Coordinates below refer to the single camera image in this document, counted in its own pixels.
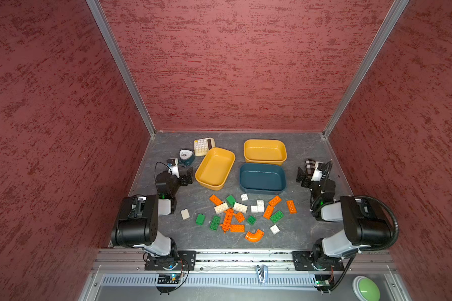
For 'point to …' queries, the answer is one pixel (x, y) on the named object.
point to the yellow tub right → (266, 152)
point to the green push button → (366, 289)
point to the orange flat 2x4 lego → (237, 228)
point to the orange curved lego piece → (254, 237)
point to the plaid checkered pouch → (310, 165)
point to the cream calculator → (201, 146)
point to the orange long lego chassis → (229, 213)
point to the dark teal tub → (267, 179)
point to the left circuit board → (168, 279)
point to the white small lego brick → (185, 214)
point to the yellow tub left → (215, 168)
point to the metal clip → (262, 273)
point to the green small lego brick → (200, 219)
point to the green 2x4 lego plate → (215, 222)
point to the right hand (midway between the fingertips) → (306, 170)
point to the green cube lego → (230, 200)
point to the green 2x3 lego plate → (277, 216)
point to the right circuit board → (325, 283)
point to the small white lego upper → (244, 197)
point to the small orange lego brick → (240, 217)
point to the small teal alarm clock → (186, 157)
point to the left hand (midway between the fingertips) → (184, 170)
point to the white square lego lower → (275, 229)
